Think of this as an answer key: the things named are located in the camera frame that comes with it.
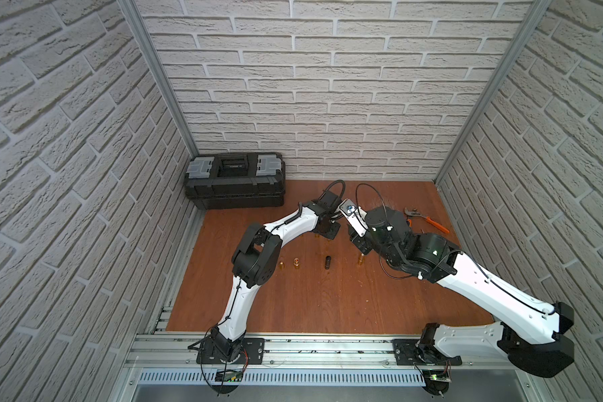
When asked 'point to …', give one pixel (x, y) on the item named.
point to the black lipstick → (327, 261)
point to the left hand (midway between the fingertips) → (335, 228)
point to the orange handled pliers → (415, 212)
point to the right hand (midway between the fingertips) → (360, 218)
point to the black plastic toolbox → (236, 180)
